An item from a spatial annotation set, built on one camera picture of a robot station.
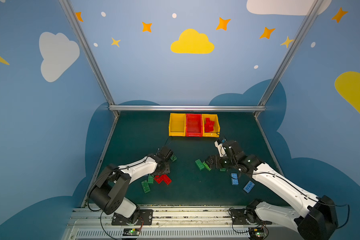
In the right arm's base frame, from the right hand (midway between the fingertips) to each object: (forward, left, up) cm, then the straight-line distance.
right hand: (213, 158), depth 81 cm
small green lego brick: (-9, +35, -13) cm, 39 cm away
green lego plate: (-13, +37, -12) cm, 41 cm away
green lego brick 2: (+2, +6, -13) cm, 15 cm away
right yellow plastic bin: (+41, -5, -10) cm, 42 cm away
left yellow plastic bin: (+33, +23, -12) cm, 42 cm away
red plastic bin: (+37, +10, -16) cm, 42 cm away
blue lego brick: (-6, -14, -12) cm, 20 cm away
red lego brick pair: (-8, +30, -12) cm, 34 cm away
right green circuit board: (-31, -21, -15) cm, 41 cm away
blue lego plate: (-10, -22, -13) cm, 27 cm away
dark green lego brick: (0, -8, -14) cm, 16 cm away
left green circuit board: (-34, +40, -13) cm, 54 cm away
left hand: (-3, +26, -13) cm, 30 cm away
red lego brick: (+31, -1, -9) cm, 33 cm away
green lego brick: (+5, +23, -11) cm, 26 cm away
